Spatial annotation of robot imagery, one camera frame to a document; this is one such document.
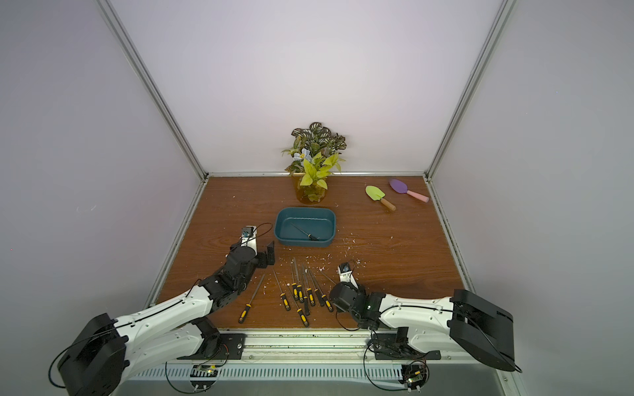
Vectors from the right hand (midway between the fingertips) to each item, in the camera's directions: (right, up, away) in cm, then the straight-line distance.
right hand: (338, 289), depth 84 cm
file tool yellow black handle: (-19, -2, -1) cm, 19 cm away
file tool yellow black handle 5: (-15, 0, +1) cm, 16 cm away
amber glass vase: (-11, +33, +25) cm, 43 cm away
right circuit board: (+21, -19, -14) cm, 32 cm away
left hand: (-26, +17, 0) cm, 31 cm away
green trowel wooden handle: (+20, +34, +30) cm, 49 cm away
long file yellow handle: (-31, -6, -4) cm, 32 cm away
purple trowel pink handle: (+32, +37, +30) cm, 58 cm away
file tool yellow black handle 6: (-7, -1, -1) cm, 8 cm away
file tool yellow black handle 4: (-4, -4, -3) cm, 6 cm away
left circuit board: (-42, -22, -11) cm, 48 cm away
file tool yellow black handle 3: (-14, +1, +1) cm, 14 cm away
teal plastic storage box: (-13, +19, +19) cm, 30 cm away
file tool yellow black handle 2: (-12, -7, -6) cm, 15 cm away
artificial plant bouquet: (-9, +52, +19) cm, 57 cm away
